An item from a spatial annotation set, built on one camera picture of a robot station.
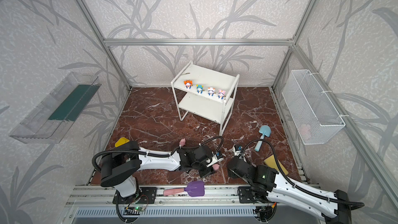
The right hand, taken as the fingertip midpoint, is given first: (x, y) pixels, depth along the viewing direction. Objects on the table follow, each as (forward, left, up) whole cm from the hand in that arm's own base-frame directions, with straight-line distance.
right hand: (230, 160), depth 80 cm
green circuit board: (-20, +44, -4) cm, 48 cm away
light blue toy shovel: (+20, -24, -5) cm, 32 cm away
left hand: (-2, +8, -3) cm, 9 cm away
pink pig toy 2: (+11, +27, -2) cm, 29 cm away
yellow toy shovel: (+12, +64, -4) cm, 65 cm away
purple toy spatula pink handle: (-12, +19, -6) cm, 23 cm away
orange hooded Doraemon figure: (+26, +21, +31) cm, 45 cm away
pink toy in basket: (+9, -34, +17) cm, 39 cm away
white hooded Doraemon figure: (+21, +10, +31) cm, 39 cm away
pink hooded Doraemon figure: (+19, +5, +31) cm, 37 cm away
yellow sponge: (+1, -23, -5) cm, 23 cm away
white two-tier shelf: (+23, +12, +28) cm, 39 cm away
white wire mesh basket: (+8, -31, +30) cm, 44 cm away
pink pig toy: (-2, +8, -2) cm, 8 cm away
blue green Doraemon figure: (+23, +15, +31) cm, 41 cm away
